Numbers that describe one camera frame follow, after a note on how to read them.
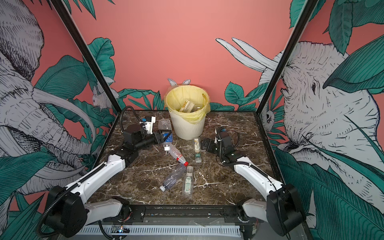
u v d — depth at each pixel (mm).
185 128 925
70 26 747
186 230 702
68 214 392
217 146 708
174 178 859
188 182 797
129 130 620
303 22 731
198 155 922
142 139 650
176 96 966
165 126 738
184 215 750
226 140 631
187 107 960
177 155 912
